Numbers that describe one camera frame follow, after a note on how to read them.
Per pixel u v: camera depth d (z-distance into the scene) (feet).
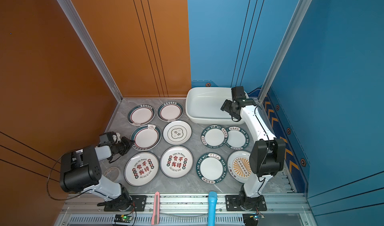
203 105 4.28
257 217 2.28
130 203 2.37
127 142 2.78
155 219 2.24
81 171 1.51
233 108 2.10
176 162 2.84
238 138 3.17
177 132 3.26
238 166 2.79
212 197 2.37
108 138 2.49
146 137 3.19
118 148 2.63
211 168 2.79
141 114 3.60
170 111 3.62
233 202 2.38
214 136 3.17
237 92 2.20
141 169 2.78
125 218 2.31
